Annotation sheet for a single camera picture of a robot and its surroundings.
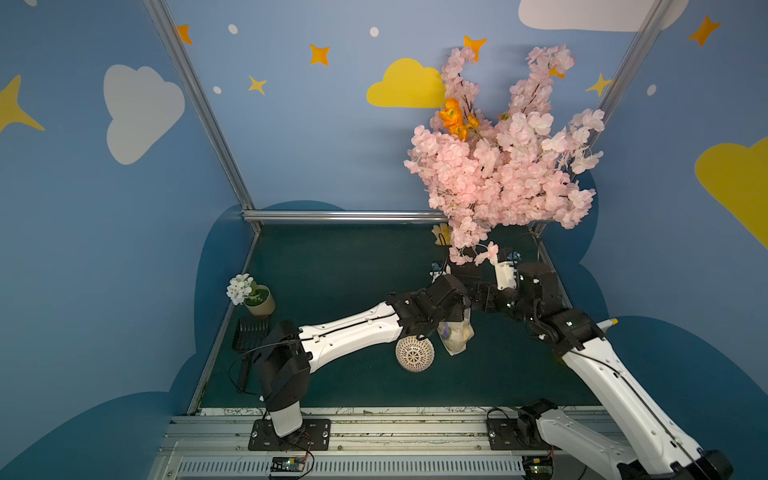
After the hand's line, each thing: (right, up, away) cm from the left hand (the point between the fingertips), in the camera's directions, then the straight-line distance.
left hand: (462, 299), depth 77 cm
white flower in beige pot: (-62, +1, +9) cm, 63 cm away
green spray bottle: (+36, -7, -2) cm, 37 cm away
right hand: (+4, +4, -2) cm, 6 cm away
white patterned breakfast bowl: (-12, -18, +11) cm, 25 cm away
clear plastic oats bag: (-1, -11, +5) cm, 12 cm away
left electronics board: (-44, -40, -5) cm, 60 cm away
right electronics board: (+17, -41, -5) cm, 45 cm away
